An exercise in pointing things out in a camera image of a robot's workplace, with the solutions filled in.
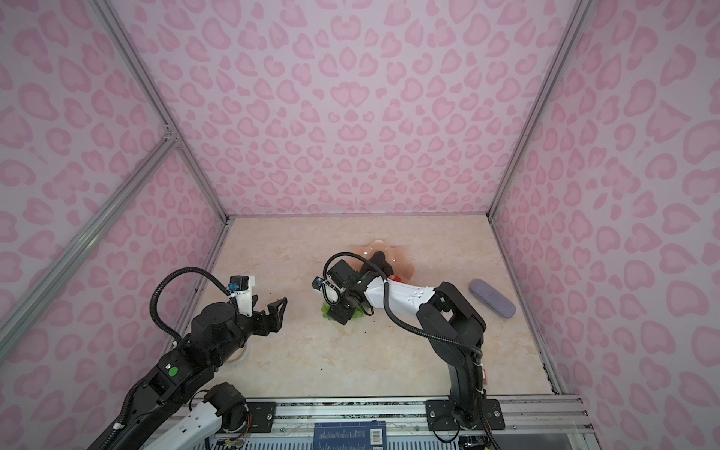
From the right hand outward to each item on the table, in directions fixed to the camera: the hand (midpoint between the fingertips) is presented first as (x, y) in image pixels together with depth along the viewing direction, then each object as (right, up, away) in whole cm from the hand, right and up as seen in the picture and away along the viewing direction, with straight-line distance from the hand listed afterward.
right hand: (340, 301), depth 89 cm
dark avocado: (+12, +13, +10) cm, 21 cm away
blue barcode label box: (+7, -29, -19) cm, 36 cm away
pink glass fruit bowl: (+20, +11, +11) cm, 26 cm away
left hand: (-15, +6, -18) cm, 24 cm away
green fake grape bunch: (-5, -2, +1) cm, 6 cm away
